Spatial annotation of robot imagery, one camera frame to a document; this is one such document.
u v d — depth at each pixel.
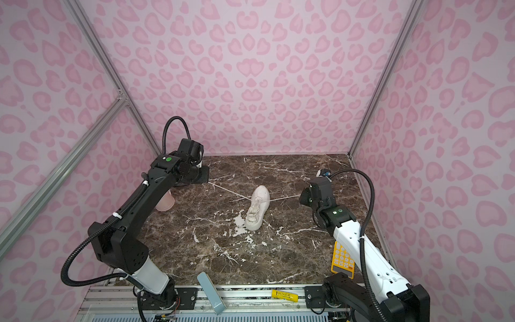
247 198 1.03
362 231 0.49
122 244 0.42
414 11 0.69
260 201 0.96
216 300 0.69
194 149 0.64
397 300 0.38
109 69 0.83
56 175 0.62
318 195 0.59
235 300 0.74
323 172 0.69
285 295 0.72
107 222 0.45
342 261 0.80
